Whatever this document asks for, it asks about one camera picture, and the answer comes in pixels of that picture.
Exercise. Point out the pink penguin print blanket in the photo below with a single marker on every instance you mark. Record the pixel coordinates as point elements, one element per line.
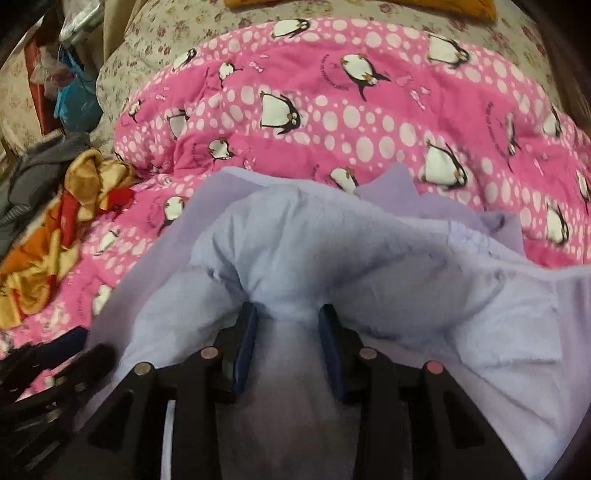
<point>369,115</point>

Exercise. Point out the red flat package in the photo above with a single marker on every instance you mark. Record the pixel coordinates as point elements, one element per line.
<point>39,83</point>

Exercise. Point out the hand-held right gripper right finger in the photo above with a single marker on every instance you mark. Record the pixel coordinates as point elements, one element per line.
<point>331,355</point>

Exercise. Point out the clear plastic bag dark contents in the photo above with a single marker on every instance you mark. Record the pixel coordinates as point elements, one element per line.
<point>53,69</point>

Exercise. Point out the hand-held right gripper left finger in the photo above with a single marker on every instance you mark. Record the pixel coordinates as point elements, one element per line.
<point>245,350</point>

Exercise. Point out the orange checkered cushion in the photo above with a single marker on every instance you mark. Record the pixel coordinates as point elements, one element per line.
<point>360,8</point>

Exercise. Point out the grey striped garment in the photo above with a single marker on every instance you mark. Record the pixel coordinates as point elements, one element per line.
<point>41,175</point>

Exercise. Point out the lavender garment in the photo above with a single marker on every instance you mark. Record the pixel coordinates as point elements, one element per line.
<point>369,258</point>

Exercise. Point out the floral bed quilt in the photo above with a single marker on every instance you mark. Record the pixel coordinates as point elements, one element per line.
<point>152,37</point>

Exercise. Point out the orange yellow printed blanket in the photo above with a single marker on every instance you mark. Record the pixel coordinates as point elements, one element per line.
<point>51,240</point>

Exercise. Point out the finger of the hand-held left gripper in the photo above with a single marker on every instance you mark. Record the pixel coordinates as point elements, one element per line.
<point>87,364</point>

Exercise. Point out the blue plastic bag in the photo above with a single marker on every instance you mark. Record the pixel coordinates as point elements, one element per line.
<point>78,99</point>

